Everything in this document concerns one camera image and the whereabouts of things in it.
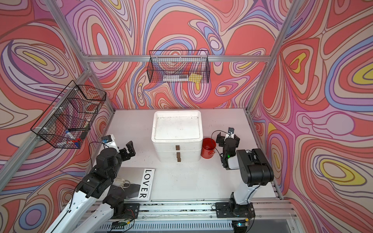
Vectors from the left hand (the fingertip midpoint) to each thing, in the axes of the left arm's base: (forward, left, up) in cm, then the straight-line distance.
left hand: (125, 144), depth 73 cm
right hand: (+16, -59, -16) cm, 63 cm away
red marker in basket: (-3, +19, +8) cm, 21 cm away
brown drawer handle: (0, -26, -3) cm, 27 cm away
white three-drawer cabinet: (+5, -26, +1) cm, 27 cm away
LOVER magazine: (-14, -5, -20) cm, 25 cm away
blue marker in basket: (+3, +28, +5) cm, 28 cm away
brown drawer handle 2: (-1, -27, -10) cm, 28 cm away
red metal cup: (+6, -45, -16) cm, 48 cm away
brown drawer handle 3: (+1, -26, -19) cm, 32 cm away
